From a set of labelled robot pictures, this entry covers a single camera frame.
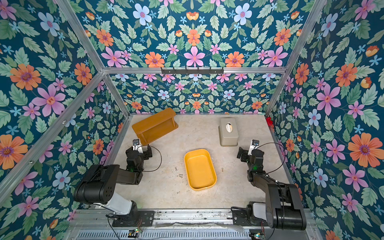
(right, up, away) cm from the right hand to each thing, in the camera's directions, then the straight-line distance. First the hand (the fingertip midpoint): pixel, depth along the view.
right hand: (248, 146), depth 90 cm
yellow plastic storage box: (-29, -14, 0) cm, 33 cm away
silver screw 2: (-45, -15, 0) cm, 47 cm away
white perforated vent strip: (-46, -40, -20) cm, 64 cm away
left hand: (-67, +1, +2) cm, 67 cm away
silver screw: (-41, -17, -2) cm, 45 cm away
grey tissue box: (-11, +8, +8) cm, 16 cm away
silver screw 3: (-16, -14, 0) cm, 21 cm away
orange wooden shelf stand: (-59, +12, +6) cm, 61 cm away
